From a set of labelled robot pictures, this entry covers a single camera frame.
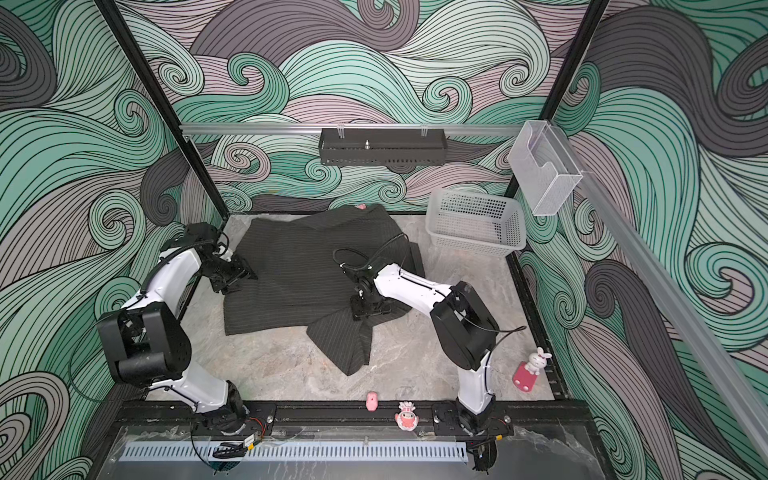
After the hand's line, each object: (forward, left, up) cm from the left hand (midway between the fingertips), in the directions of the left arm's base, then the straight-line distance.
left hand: (251, 276), depth 86 cm
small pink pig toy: (+40, -31, -9) cm, 51 cm away
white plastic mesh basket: (+35, -78, -11) cm, 86 cm away
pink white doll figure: (-34, -45, -9) cm, 58 cm away
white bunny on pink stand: (-23, -79, -11) cm, 83 cm away
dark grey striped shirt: (+11, -13, -11) cm, 20 cm away
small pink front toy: (-30, -37, -10) cm, 49 cm away
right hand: (-8, -34, -8) cm, 36 cm away
